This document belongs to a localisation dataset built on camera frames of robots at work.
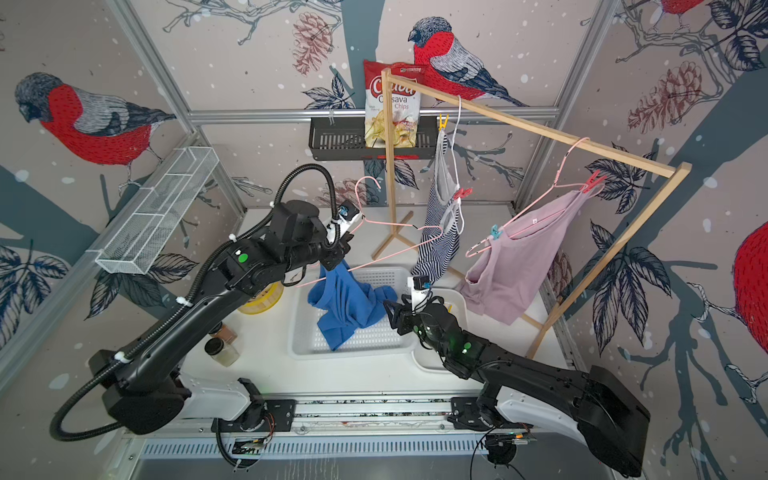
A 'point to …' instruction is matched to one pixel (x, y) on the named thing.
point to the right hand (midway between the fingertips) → (392, 298)
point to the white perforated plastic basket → (377, 339)
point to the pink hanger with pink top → (541, 282)
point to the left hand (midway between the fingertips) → (353, 227)
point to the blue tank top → (348, 303)
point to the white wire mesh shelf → (157, 211)
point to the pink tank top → (498, 278)
